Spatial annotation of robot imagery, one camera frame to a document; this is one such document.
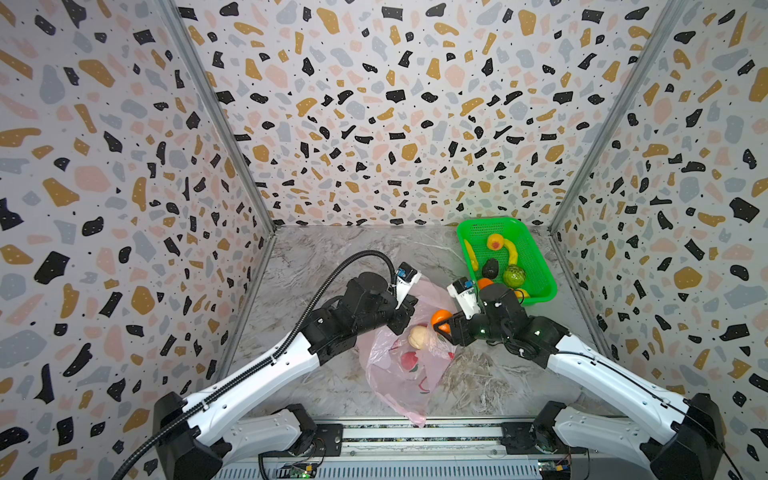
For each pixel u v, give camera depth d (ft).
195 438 1.24
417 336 2.84
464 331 2.15
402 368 2.79
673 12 2.32
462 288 2.21
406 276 1.92
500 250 3.71
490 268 3.39
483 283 3.32
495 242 3.65
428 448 2.40
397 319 2.02
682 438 1.28
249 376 1.40
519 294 3.26
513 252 3.66
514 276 3.26
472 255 3.60
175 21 2.30
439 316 2.42
